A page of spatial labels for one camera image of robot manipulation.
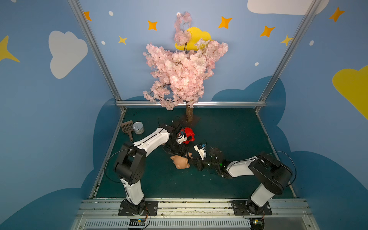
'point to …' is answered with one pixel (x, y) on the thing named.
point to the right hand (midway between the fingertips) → (191, 159)
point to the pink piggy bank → (181, 162)
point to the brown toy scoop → (127, 127)
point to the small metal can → (138, 127)
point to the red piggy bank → (189, 133)
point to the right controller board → (257, 224)
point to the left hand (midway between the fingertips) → (182, 153)
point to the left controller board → (137, 223)
